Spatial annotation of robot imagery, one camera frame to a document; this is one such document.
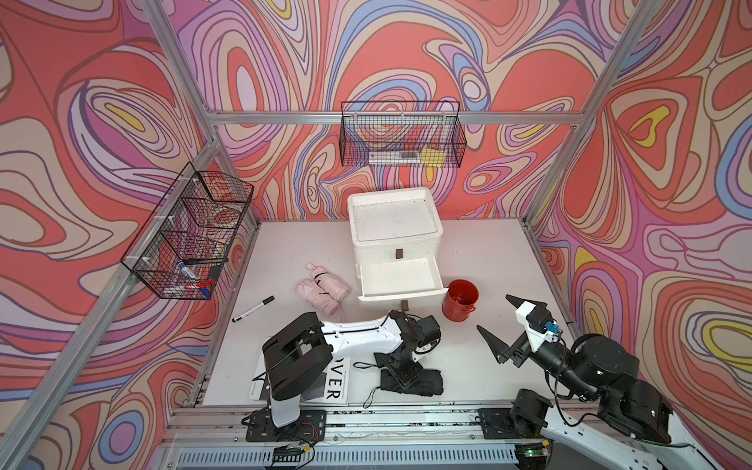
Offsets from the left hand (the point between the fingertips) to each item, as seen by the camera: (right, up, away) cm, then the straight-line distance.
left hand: (408, 382), depth 79 cm
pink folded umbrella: (-25, +25, +19) cm, 40 cm away
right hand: (+16, +22, -19) cm, 33 cm away
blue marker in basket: (-57, +32, -7) cm, 66 cm away
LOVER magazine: (-20, 0, -2) cm, 20 cm away
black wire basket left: (-59, +36, -5) cm, 69 cm away
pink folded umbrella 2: (-31, +23, +16) cm, 42 cm away
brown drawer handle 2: (-1, +20, +4) cm, 21 cm away
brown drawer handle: (-2, +35, +6) cm, 36 cm away
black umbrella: (+5, 0, -1) cm, 5 cm away
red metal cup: (+18, +20, +14) cm, 31 cm away
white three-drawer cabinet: (-3, +41, +6) cm, 42 cm away
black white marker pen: (-46, +19, +17) cm, 52 cm away
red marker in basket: (-48, +29, -14) cm, 58 cm away
